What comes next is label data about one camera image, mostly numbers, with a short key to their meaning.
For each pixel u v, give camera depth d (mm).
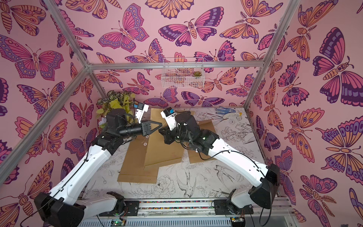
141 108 614
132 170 870
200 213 729
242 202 584
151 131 635
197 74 923
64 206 376
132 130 591
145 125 592
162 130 660
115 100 923
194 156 919
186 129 487
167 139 604
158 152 682
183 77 1059
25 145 557
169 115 572
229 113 1135
